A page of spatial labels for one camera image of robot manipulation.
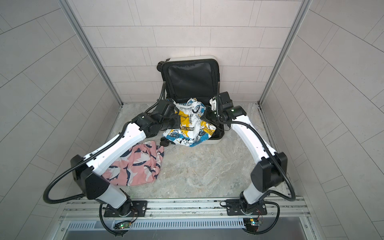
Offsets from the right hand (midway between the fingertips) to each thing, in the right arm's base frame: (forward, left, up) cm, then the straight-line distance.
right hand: (199, 116), depth 78 cm
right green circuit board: (-44, -21, -26) cm, 55 cm away
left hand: (-1, +8, 0) cm, 8 cm away
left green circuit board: (-42, +36, -21) cm, 60 cm away
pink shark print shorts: (-16, +35, -20) cm, 44 cm away
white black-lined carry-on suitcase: (+29, -2, +5) cm, 30 cm away
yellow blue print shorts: (-5, +4, -6) cm, 8 cm away
